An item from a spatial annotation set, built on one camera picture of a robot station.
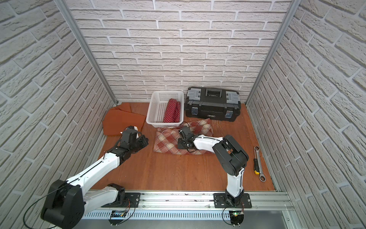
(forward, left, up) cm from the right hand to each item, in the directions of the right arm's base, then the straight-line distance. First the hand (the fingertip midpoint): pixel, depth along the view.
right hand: (182, 144), depth 95 cm
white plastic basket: (+41, +19, +4) cm, 45 cm away
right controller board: (-42, -26, -1) cm, 50 cm away
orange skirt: (+24, +50, +3) cm, 56 cm away
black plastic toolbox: (+22, -26, +16) cm, 37 cm away
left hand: (+1, +20, +12) cm, 23 cm away
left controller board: (-37, +36, -2) cm, 51 cm away
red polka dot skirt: (+25, +6, +7) cm, 26 cm away
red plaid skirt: (+3, +11, +4) cm, 12 cm away
